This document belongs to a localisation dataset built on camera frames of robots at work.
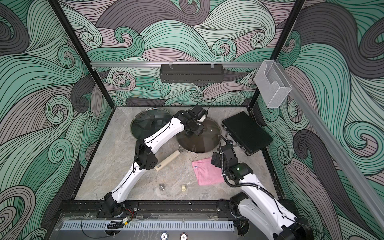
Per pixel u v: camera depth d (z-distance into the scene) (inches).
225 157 23.6
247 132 39.4
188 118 25.6
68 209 29.5
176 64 36.8
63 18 29.3
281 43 32.9
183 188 30.5
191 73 37.4
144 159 25.7
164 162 31.0
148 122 38.4
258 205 18.9
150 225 27.5
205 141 44.3
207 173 33.0
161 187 30.4
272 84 31.3
